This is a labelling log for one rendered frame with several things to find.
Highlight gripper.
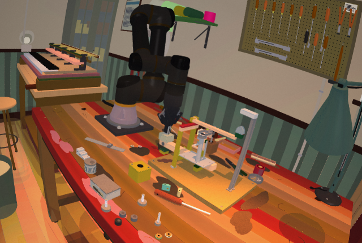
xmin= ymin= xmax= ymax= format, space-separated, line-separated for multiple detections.
xmin=158 ymin=102 xmax=183 ymax=134

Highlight brown tool stand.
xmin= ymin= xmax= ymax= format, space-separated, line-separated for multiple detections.
xmin=208 ymin=137 xmax=220 ymax=155

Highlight yellow rack block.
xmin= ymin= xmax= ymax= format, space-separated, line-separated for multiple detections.
xmin=128 ymin=161 xmax=152 ymax=184

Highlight small white block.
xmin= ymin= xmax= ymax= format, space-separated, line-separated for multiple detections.
xmin=76 ymin=146 xmax=90 ymax=159

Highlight wooden hammer with white head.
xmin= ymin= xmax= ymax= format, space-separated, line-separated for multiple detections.
xmin=194 ymin=119 xmax=245 ymax=141

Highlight pink tray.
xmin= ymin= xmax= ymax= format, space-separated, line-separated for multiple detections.
xmin=217 ymin=137 xmax=242 ymax=155

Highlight wooden base board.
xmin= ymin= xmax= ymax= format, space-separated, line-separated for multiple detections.
xmin=147 ymin=141 xmax=258 ymax=214

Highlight grey box with wooden lid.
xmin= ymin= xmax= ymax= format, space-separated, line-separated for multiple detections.
xmin=89 ymin=173 xmax=122 ymax=200

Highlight striped tin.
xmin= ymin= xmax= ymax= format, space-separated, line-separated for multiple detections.
xmin=84 ymin=158 xmax=98 ymax=174

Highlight wooden striped bar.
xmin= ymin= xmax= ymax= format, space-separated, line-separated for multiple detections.
xmin=249 ymin=152 xmax=277 ymax=168

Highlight red spool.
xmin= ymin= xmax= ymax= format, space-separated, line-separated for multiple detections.
xmin=252 ymin=163 xmax=266 ymax=176

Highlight grey dish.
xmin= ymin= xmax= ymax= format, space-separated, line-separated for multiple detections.
xmin=248 ymin=173 xmax=264 ymax=185

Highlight wooden side table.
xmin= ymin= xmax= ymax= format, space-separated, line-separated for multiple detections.
xmin=16 ymin=62 xmax=110 ymax=130

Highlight dark green roll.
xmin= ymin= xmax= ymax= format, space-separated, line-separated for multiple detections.
xmin=183 ymin=6 xmax=205 ymax=20

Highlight olive yellow roll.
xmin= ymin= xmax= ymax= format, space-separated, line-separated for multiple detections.
xmin=173 ymin=5 xmax=188 ymax=18

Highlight magenta roll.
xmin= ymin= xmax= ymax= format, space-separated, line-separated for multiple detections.
xmin=203 ymin=11 xmax=217 ymax=24

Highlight light green roll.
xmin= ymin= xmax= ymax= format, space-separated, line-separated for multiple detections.
xmin=149 ymin=0 xmax=176 ymax=11

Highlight grey-green cabinet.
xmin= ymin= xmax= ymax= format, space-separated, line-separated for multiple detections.
xmin=61 ymin=0 xmax=123 ymax=86

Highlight grey metal rule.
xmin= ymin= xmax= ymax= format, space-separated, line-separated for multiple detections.
xmin=253 ymin=47 xmax=288 ymax=62
xmin=255 ymin=37 xmax=291 ymax=53

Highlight olive pegboard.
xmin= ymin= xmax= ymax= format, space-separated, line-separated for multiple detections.
xmin=238 ymin=0 xmax=359 ymax=81

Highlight wooden stool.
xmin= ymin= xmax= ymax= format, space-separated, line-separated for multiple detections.
xmin=0 ymin=96 xmax=19 ymax=171

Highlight green desk lamp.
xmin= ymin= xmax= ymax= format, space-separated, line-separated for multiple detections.
xmin=303 ymin=78 xmax=362 ymax=207

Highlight dark green bin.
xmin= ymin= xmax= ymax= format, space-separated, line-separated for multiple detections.
xmin=0 ymin=154 xmax=19 ymax=220

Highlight white paper note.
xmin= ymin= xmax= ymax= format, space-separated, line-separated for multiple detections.
xmin=343 ymin=2 xmax=358 ymax=15

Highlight yellow-green action frame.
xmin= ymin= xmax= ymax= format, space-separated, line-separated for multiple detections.
xmin=170 ymin=115 xmax=200 ymax=170

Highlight grey metal action bracket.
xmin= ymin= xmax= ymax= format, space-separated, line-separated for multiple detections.
xmin=179 ymin=128 xmax=217 ymax=170

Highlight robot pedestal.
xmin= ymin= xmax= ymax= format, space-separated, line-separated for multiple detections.
xmin=94 ymin=102 xmax=154 ymax=137

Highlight red handled screwdriver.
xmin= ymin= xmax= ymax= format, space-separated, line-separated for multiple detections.
xmin=153 ymin=188 xmax=212 ymax=216

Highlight grey post with white top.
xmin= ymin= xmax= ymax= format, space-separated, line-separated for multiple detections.
xmin=226 ymin=108 xmax=259 ymax=192

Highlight green wall shelf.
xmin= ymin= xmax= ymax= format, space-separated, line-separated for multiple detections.
xmin=170 ymin=14 xmax=219 ymax=49

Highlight framed wall poster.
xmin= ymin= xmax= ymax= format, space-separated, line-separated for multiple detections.
xmin=120 ymin=0 xmax=143 ymax=33

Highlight brown handled screwdriver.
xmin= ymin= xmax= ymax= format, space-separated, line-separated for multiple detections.
xmin=308 ymin=5 xmax=317 ymax=47
xmin=269 ymin=1 xmax=277 ymax=37
xmin=252 ymin=0 xmax=260 ymax=31

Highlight orange handled screwdriver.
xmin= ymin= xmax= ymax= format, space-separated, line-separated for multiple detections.
xmin=295 ymin=5 xmax=304 ymax=45
xmin=287 ymin=3 xmax=295 ymax=40
xmin=278 ymin=2 xmax=286 ymax=36
xmin=311 ymin=32 xmax=320 ymax=62
xmin=319 ymin=36 xmax=329 ymax=69
xmin=321 ymin=7 xmax=331 ymax=51
xmin=260 ymin=0 xmax=269 ymax=33

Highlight black handled tool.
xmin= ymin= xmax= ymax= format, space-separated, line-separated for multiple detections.
xmin=303 ymin=30 xmax=311 ymax=55

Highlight white round wall fixture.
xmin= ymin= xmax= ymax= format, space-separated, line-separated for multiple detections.
xmin=19 ymin=0 xmax=36 ymax=53

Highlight long brown handled tool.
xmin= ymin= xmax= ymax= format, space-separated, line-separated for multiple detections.
xmin=333 ymin=42 xmax=345 ymax=82

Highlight orange handled pliers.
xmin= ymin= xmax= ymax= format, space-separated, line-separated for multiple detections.
xmin=336 ymin=7 xmax=347 ymax=35
xmin=347 ymin=9 xmax=357 ymax=38

